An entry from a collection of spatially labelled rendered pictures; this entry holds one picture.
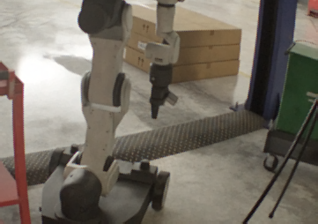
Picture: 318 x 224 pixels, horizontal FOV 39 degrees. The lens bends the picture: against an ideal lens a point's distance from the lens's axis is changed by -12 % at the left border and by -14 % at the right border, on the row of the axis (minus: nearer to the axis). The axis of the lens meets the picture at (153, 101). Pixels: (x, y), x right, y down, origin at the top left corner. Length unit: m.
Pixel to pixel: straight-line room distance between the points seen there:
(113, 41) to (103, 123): 0.35
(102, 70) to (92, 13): 0.36
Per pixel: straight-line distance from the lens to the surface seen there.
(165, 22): 1.85
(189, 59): 4.18
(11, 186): 1.58
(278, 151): 2.89
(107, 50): 1.96
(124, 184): 2.27
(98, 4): 1.72
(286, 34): 3.53
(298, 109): 2.78
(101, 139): 2.08
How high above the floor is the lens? 1.33
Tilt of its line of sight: 21 degrees down
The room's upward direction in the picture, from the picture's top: 7 degrees clockwise
